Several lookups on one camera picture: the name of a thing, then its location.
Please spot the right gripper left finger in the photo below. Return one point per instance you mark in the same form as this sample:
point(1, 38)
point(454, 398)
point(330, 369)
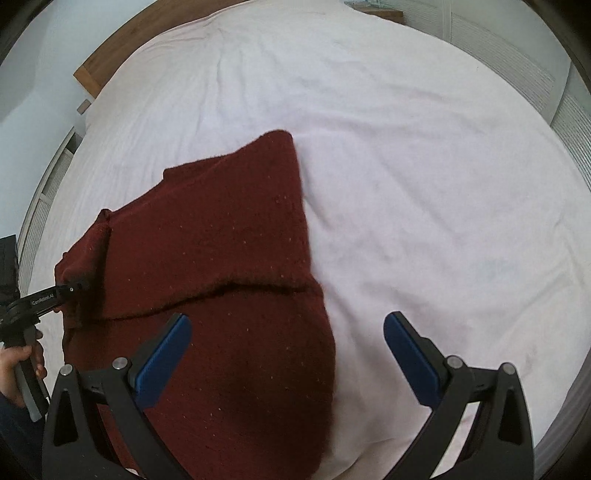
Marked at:
point(76, 443)

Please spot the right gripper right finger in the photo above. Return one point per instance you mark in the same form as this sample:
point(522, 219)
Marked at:
point(499, 444)

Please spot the dark red knit sweater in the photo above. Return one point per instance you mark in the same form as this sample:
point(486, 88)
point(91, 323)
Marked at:
point(224, 241)

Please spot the white bed sheet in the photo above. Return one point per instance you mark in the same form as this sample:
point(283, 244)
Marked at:
point(430, 185)

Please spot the wooden headboard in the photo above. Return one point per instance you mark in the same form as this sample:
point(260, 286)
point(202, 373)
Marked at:
point(97, 70)

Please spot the white louvered wardrobe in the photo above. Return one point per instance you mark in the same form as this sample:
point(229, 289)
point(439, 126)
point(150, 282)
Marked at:
point(514, 41)

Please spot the wooden nightstand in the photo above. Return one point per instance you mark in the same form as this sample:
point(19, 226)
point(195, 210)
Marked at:
point(386, 13)

